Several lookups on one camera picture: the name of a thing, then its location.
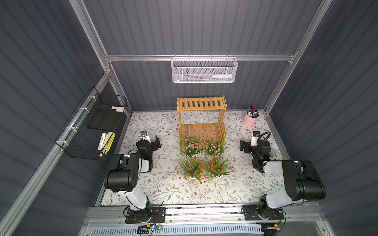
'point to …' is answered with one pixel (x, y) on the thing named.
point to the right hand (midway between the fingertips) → (251, 140)
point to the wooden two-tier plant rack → (205, 132)
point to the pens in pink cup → (252, 112)
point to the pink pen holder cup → (249, 122)
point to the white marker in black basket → (101, 144)
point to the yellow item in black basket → (110, 143)
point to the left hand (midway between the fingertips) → (148, 138)
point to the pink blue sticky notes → (118, 108)
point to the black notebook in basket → (106, 119)
